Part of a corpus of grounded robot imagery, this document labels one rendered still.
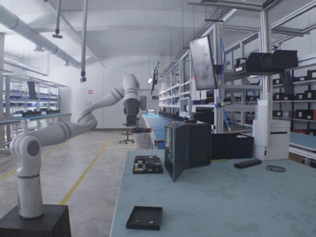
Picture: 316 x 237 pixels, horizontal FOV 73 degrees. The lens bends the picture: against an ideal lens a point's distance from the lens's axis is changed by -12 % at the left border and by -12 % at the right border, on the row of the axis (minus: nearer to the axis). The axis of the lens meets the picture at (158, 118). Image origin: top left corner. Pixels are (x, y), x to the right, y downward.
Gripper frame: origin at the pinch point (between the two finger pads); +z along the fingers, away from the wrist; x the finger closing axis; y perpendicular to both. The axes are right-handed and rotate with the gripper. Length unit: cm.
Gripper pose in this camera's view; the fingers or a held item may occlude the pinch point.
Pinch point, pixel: (137, 131)
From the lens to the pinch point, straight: 106.2
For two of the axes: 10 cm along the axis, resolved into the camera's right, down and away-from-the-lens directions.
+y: -9.9, 0.1, -1.1
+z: 0.8, 7.2, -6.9
